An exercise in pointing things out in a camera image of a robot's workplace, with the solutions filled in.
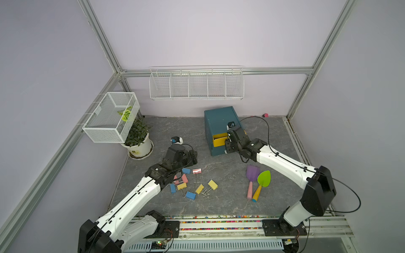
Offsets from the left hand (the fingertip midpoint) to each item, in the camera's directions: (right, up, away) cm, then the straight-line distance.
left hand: (192, 155), depth 78 cm
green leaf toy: (-35, +21, +3) cm, 41 cm away
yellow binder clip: (+10, -18, +8) cm, 22 cm away
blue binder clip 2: (-1, -22, +5) cm, 23 cm away
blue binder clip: (-5, -11, +14) cm, 18 cm away
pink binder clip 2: (-5, -15, +11) cm, 19 cm away
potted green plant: (-32, +6, +10) cm, 34 cm away
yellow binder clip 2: (+3, -20, +7) cm, 21 cm away
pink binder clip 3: (-10, -16, +9) cm, 21 cm away
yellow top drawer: (+14, +7, +4) cm, 16 cm away
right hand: (+20, +7, +7) cm, 22 cm away
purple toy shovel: (+34, -12, +14) cm, 39 cm away
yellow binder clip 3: (-7, -19, +9) cm, 22 cm away
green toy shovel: (+40, -16, +11) cm, 44 cm away
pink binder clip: (+1, -12, +13) cm, 18 cm away
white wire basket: (-43, +18, +5) cm, 47 cm away
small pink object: (+54, +25, +46) cm, 75 cm away
